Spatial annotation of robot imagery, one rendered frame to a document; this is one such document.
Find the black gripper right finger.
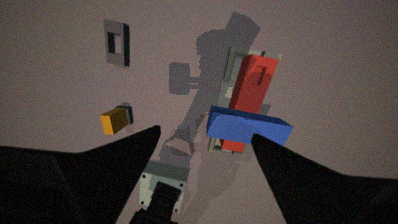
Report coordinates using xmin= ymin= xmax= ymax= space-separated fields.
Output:
xmin=251 ymin=134 xmax=398 ymax=224

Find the yellow rectangular block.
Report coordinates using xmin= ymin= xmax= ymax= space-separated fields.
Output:
xmin=100 ymin=108 xmax=128 ymax=135

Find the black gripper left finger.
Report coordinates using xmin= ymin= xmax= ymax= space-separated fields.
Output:
xmin=0 ymin=125 xmax=161 ymax=224

